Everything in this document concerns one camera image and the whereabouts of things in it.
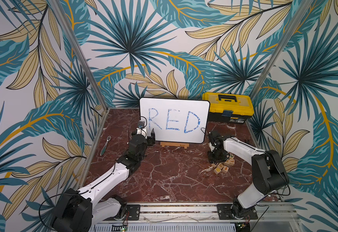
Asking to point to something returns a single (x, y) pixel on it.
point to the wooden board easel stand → (175, 144)
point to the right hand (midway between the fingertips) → (214, 160)
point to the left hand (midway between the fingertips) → (147, 130)
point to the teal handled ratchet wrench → (108, 138)
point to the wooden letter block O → (220, 166)
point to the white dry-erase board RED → (174, 120)
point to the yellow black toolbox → (229, 108)
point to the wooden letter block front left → (217, 170)
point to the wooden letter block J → (225, 169)
